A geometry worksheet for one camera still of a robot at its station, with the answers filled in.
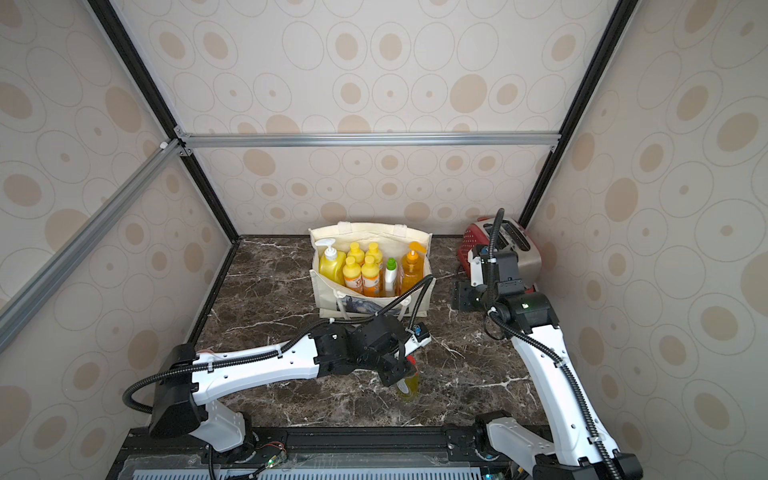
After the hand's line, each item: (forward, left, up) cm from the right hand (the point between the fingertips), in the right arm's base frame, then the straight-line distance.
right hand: (475, 289), depth 73 cm
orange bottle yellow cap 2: (+15, +26, -4) cm, 31 cm away
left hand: (-17, +14, -8) cm, 23 cm away
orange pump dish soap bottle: (+13, +15, -9) cm, 22 cm away
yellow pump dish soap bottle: (+11, +39, -3) cm, 40 cm away
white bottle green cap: (+12, +22, -10) cm, 27 cm away
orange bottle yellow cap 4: (+8, +27, -7) cm, 30 cm away
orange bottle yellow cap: (+15, +32, -4) cm, 36 cm away
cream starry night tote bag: (+4, +38, -13) cm, 40 cm away
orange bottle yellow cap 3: (+8, +33, -6) cm, 34 cm away
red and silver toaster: (+28, -16, -9) cm, 34 cm away
